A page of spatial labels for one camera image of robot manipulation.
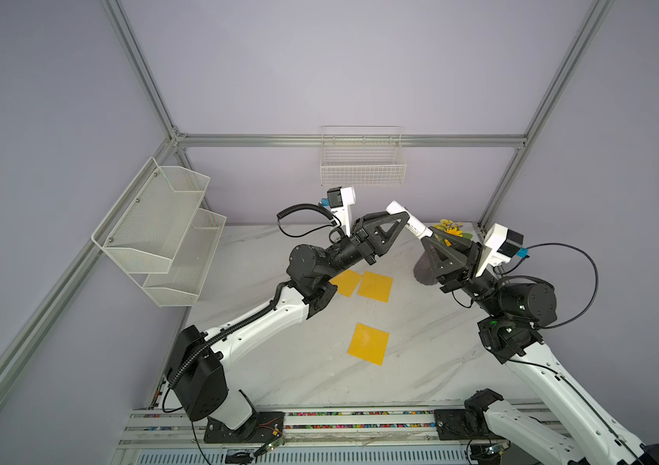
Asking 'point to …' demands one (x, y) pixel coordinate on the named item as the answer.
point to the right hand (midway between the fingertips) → (423, 238)
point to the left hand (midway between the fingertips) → (406, 218)
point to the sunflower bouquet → (450, 227)
